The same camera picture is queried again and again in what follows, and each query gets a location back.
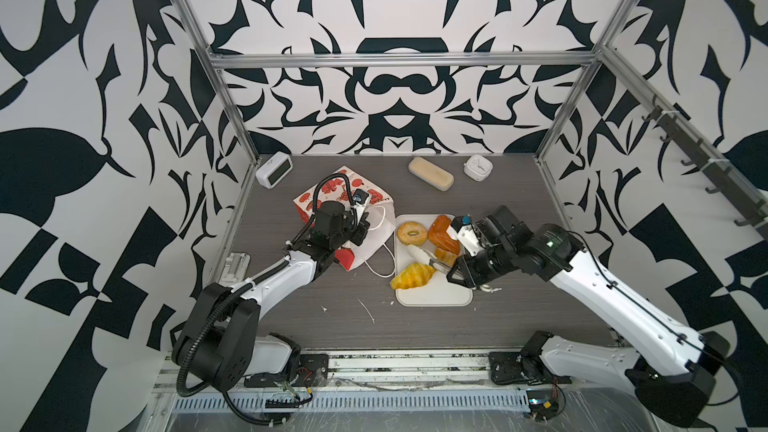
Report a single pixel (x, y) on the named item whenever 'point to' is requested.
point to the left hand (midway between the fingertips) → (365, 206)
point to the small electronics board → (542, 405)
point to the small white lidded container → (478, 168)
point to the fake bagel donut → (412, 233)
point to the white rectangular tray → (439, 290)
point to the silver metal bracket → (236, 265)
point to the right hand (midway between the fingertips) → (452, 275)
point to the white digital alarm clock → (274, 171)
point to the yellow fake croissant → (413, 275)
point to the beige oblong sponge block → (431, 174)
